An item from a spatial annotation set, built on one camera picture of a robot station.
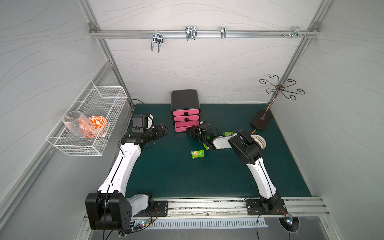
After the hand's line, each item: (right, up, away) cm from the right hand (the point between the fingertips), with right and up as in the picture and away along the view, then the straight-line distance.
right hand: (185, 128), depth 101 cm
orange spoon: (+48, -3, +3) cm, 48 cm away
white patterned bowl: (+49, -7, -5) cm, 50 cm away
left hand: (-11, +1, -20) cm, 23 cm away
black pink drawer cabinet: (+1, +13, -12) cm, 18 cm away
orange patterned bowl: (-37, +5, -34) cm, 50 cm away
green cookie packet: (+14, -11, -8) cm, 19 cm away
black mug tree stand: (+57, +6, +9) cm, 58 cm away
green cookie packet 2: (+8, -15, -8) cm, 19 cm away
